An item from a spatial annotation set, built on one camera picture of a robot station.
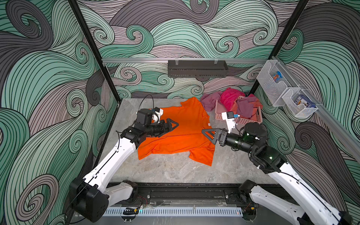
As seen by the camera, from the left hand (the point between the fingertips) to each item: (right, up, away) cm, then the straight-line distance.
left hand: (174, 125), depth 72 cm
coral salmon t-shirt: (+64, +13, +35) cm, 74 cm away
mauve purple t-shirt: (+28, +17, +42) cm, 53 cm away
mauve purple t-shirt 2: (+55, +11, +37) cm, 67 cm away
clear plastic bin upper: (+60, +20, +9) cm, 64 cm away
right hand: (+14, -1, -11) cm, 18 cm away
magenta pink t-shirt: (+42, +19, +35) cm, 58 cm away
